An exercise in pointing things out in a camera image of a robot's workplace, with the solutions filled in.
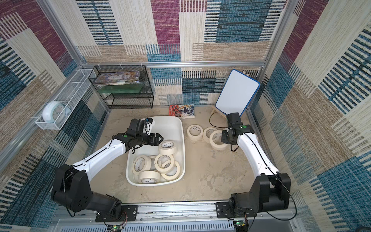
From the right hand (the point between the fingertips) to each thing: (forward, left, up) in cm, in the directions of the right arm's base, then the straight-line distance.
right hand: (227, 136), depth 84 cm
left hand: (+1, +41, -1) cm, 41 cm away
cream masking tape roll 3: (+5, +5, -12) cm, 13 cm away
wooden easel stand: (+29, +1, -7) cm, 29 cm away
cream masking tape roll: (+13, +18, -13) cm, 26 cm away
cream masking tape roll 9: (-13, +43, -9) cm, 46 cm away
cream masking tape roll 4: (-1, +35, -9) cm, 36 cm away
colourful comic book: (+33, +27, -12) cm, 44 cm away
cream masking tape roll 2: (+11, +10, -13) cm, 20 cm away
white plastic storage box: (+17, +36, -13) cm, 42 cm away
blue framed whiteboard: (+21, -8, +13) cm, 26 cm away
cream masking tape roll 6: (-16, +36, -10) cm, 40 cm away
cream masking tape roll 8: (-21, +43, -4) cm, 48 cm away
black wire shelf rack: (+42, +58, -8) cm, 72 cm away
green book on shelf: (+35, +66, +9) cm, 75 cm away
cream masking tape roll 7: (-19, +34, -12) cm, 41 cm away
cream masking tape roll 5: (-11, +51, -11) cm, 53 cm away
